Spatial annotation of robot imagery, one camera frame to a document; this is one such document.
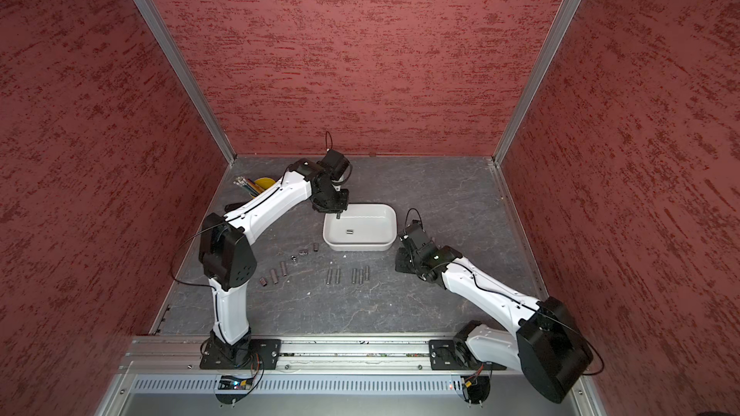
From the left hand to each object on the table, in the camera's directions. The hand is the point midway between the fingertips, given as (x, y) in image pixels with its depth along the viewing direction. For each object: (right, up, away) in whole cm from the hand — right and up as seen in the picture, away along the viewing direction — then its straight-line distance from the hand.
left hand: (339, 214), depth 87 cm
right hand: (+19, -15, -3) cm, 25 cm away
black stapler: (-43, +1, +19) cm, 47 cm away
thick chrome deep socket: (-20, -20, 0) cm, 28 cm away
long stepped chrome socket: (-18, -18, +2) cm, 26 cm away
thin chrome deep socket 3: (+4, -20, +1) cm, 20 cm away
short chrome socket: (-9, -12, +7) cm, 17 cm away
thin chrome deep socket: (-3, -20, 0) cm, 20 cm away
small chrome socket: (+2, -7, +10) cm, 13 cm away
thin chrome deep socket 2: (-1, -19, 0) cm, 19 cm away
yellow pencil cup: (-28, +10, +11) cm, 31 cm away
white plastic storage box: (+7, -6, +14) cm, 17 cm away
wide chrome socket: (-13, -13, +5) cm, 19 cm away
